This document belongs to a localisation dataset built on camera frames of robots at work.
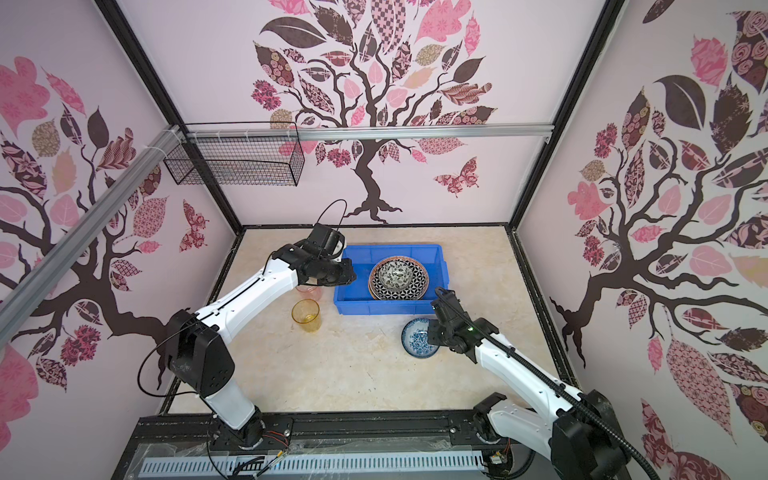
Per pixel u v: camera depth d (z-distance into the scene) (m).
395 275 1.00
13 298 0.50
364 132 0.93
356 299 0.96
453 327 0.63
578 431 0.39
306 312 0.88
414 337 0.87
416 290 0.97
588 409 0.40
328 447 0.72
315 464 0.70
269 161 0.79
